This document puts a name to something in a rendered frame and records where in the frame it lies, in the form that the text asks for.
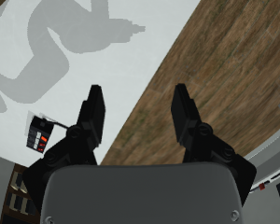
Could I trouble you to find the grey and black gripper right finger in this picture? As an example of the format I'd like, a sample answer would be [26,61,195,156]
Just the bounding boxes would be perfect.
[171,83,257,207]

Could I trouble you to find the black power strip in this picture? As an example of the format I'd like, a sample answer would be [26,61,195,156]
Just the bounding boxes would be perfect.
[26,116,68,154]

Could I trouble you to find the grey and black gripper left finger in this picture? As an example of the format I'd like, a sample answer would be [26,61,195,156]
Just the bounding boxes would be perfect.
[22,84,105,216]

